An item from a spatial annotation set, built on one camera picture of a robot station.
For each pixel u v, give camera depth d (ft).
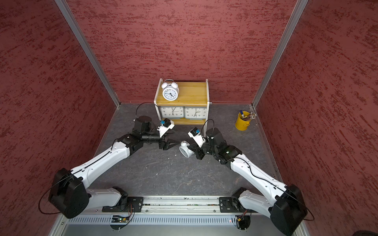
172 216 2.34
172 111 2.87
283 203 1.27
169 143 2.19
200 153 2.18
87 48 2.82
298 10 2.36
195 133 2.15
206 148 2.12
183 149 2.53
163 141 2.18
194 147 2.29
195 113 2.88
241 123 3.36
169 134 2.43
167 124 2.11
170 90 2.38
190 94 2.62
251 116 3.01
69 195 1.33
